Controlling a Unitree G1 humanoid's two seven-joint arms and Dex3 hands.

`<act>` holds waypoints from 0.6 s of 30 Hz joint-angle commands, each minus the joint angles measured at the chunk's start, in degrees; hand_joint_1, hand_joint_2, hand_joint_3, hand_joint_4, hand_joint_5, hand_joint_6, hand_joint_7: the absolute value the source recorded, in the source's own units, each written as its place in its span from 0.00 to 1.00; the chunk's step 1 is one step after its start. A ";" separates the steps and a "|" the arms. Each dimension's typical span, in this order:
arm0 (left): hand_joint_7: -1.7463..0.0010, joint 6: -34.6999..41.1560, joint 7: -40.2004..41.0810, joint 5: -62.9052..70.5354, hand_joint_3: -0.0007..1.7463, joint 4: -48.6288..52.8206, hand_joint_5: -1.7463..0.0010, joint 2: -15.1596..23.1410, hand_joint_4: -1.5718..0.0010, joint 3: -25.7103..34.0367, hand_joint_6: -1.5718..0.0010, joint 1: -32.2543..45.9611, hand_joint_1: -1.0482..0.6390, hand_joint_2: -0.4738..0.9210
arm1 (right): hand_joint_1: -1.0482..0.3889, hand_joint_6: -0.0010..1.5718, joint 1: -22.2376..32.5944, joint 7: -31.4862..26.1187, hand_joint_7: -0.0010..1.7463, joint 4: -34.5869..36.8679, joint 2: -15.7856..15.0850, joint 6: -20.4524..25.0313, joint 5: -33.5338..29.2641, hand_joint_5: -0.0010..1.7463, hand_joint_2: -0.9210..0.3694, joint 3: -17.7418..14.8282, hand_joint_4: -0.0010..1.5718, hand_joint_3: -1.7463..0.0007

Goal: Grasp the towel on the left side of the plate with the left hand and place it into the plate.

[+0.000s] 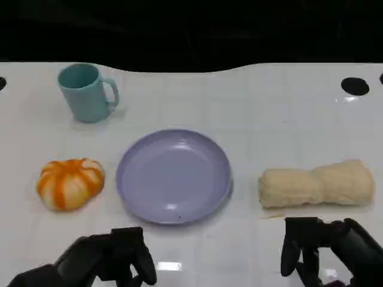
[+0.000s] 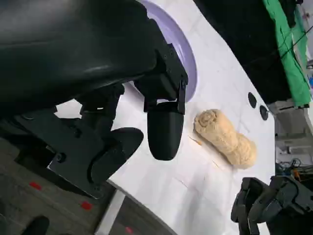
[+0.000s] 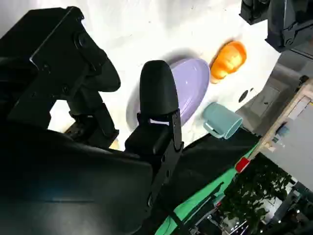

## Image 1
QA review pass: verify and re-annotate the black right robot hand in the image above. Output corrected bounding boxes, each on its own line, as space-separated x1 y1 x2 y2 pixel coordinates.
280 216 383 287

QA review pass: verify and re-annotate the beige towel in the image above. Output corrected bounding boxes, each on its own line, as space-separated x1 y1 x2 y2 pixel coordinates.
258 160 376 209

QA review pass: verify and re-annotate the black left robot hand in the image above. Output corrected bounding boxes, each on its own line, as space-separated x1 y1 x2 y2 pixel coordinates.
55 227 158 287

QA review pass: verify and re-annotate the pale green mug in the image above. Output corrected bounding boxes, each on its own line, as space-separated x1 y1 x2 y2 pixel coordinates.
57 62 120 123

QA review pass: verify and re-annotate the orange and white bread roll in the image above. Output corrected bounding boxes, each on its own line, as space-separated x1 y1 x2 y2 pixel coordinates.
36 157 105 212

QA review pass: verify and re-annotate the lilac plate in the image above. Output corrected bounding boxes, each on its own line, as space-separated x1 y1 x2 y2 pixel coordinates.
115 129 233 225

